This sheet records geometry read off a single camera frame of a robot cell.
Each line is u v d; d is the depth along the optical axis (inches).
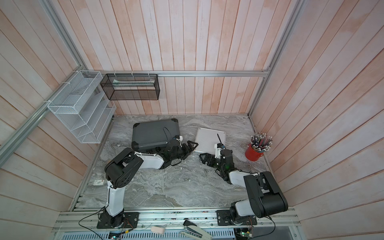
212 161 32.0
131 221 28.8
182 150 32.1
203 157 34.0
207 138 40.8
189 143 33.7
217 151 33.1
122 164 22.4
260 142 34.3
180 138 35.6
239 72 35.9
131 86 41.9
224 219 28.8
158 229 27.5
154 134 38.6
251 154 36.5
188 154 33.2
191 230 27.1
